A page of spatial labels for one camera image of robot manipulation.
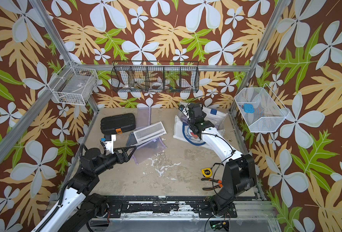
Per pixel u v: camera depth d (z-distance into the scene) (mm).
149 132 1039
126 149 636
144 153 930
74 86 857
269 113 767
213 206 652
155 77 977
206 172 846
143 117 1150
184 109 762
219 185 817
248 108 861
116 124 1045
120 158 629
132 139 1020
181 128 869
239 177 440
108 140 647
